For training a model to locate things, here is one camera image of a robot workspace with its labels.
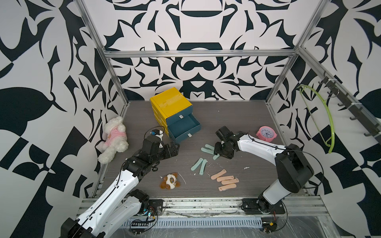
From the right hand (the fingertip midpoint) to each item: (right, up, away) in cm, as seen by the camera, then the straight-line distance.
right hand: (216, 151), depth 90 cm
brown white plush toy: (-26, -14, -10) cm, 31 cm away
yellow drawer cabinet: (-25, +23, -5) cm, 35 cm away
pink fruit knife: (+4, -14, -7) cm, 16 cm away
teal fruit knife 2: (-8, -8, -3) cm, 12 cm away
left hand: (-25, +6, -11) cm, 28 cm away
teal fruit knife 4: (-1, -4, +1) cm, 4 cm away
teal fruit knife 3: (-5, 0, +4) cm, 6 cm away
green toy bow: (+48, +6, -23) cm, 53 cm away
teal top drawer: (-23, +20, -4) cm, 31 cm away
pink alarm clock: (+35, +10, +9) cm, 37 cm away
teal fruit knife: (-12, -7, -2) cm, 14 cm away
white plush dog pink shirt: (-58, +7, -3) cm, 58 cm away
